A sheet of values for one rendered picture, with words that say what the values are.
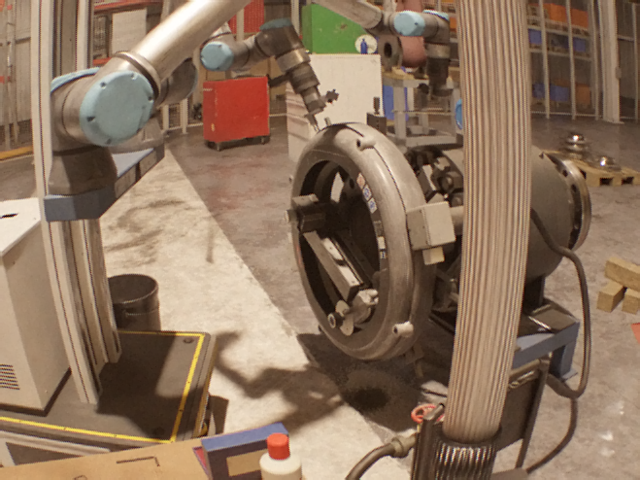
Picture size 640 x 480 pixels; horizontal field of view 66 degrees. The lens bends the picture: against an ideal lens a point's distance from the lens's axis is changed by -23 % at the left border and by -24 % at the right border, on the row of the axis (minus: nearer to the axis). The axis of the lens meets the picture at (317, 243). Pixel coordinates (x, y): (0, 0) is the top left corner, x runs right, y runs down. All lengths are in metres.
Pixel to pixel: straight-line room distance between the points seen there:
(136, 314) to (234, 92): 5.12
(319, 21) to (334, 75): 3.44
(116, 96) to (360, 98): 4.85
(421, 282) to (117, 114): 0.95
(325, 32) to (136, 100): 8.06
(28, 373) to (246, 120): 5.94
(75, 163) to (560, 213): 1.65
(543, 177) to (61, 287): 1.65
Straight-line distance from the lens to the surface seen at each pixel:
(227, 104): 7.13
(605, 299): 3.06
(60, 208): 1.31
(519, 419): 1.48
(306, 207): 1.97
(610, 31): 13.83
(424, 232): 1.55
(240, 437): 1.08
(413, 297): 1.68
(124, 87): 1.11
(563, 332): 2.27
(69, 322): 1.61
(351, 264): 1.93
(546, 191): 2.15
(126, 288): 2.55
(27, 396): 1.70
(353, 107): 5.82
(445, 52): 1.92
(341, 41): 9.20
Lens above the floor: 1.24
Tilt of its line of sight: 19 degrees down
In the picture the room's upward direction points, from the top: 2 degrees counter-clockwise
